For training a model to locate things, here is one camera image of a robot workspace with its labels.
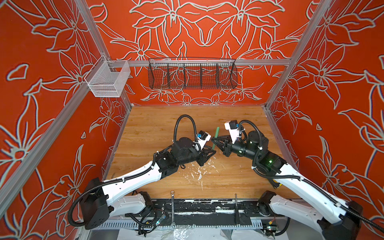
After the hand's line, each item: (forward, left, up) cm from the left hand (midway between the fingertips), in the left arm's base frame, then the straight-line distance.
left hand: (213, 148), depth 68 cm
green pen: (0, 0, +2) cm, 2 cm away
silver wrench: (-27, +18, -25) cm, 41 cm away
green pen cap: (+3, -1, +9) cm, 10 cm away
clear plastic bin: (+43, +66, +7) cm, 79 cm away
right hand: (+1, +2, +5) cm, 6 cm away
